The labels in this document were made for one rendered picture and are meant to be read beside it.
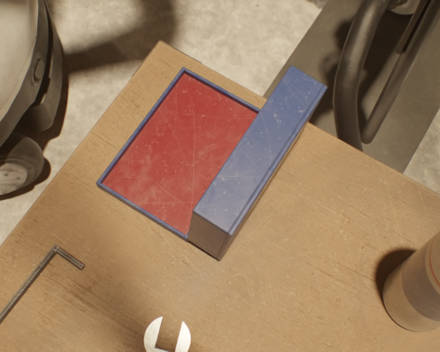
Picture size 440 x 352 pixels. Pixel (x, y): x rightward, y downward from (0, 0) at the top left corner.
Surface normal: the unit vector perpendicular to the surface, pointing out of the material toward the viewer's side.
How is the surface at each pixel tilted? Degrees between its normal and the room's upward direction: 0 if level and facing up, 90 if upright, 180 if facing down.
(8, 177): 90
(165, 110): 0
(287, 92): 6
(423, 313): 90
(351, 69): 39
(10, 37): 58
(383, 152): 0
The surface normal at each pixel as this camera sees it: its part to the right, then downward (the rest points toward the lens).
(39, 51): 1.00, 0.02
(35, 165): 0.30, 0.89
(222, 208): 0.09, -0.31
